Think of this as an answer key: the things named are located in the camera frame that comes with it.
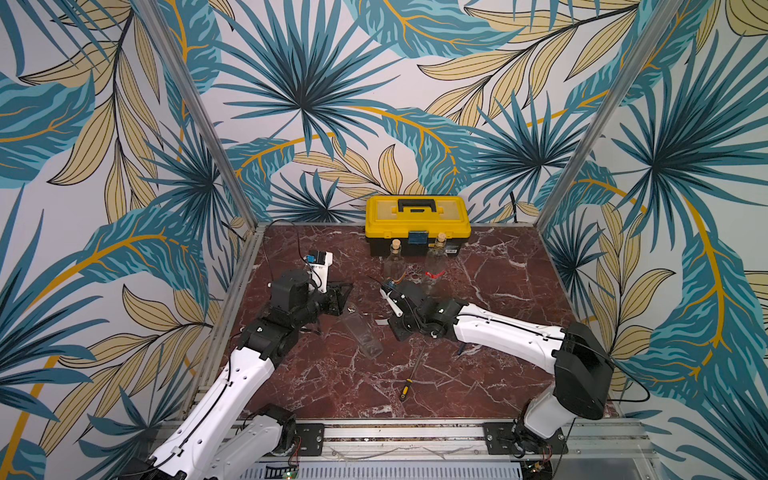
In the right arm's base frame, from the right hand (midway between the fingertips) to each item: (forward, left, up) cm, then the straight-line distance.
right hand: (394, 318), depth 83 cm
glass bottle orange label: (+12, -1, +9) cm, 15 cm away
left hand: (+1, +12, +14) cm, 18 cm away
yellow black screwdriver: (-14, -4, -10) cm, 18 cm away
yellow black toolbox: (+31, -8, +7) cm, 33 cm away
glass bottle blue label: (-6, +9, +4) cm, 11 cm away
